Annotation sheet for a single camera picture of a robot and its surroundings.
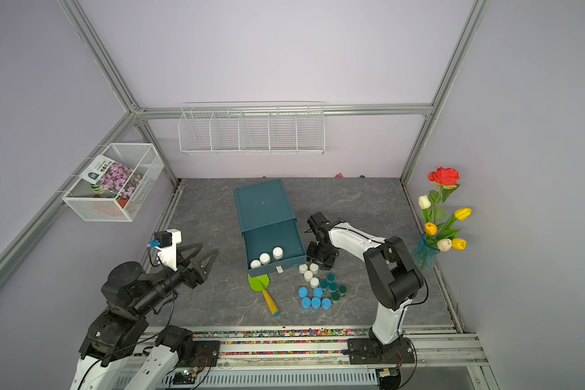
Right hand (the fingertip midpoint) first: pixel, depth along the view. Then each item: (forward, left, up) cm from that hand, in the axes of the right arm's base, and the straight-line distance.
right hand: (311, 261), depth 91 cm
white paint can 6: (-5, +1, +1) cm, 6 cm away
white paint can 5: (-3, -1, +1) cm, 3 cm away
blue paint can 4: (-15, -1, +1) cm, 15 cm away
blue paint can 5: (-16, -5, 0) cm, 16 cm away
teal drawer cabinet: (+13, +17, +19) cm, 28 cm away
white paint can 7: (-8, -1, 0) cm, 8 cm away
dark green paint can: (-6, -7, 0) cm, 9 cm away
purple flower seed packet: (+13, +61, +33) cm, 71 cm away
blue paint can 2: (-12, -2, +1) cm, 12 cm away
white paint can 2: (-6, +15, +15) cm, 22 cm away
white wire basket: (+7, +68, +28) cm, 74 cm away
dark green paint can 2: (-10, -8, 0) cm, 12 cm away
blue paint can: (-11, +3, +1) cm, 12 cm away
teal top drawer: (+3, +9, +14) cm, 17 cm away
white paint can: (-8, +18, +15) cm, 25 cm away
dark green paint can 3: (-11, -11, +1) cm, 16 cm away
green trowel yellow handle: (-8, +18, -2) cm, 20 cm away
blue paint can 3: (-15, +2, +1) cm, 15 cm away
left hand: (-9, +28, +27) cm, 40 cm away
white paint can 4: (-3, +3, +1) cm, 4 cm away
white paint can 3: (-4, +11, +15) cm, 19 cm away
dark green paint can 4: (-13, -8, 0) cm, 15 cm away
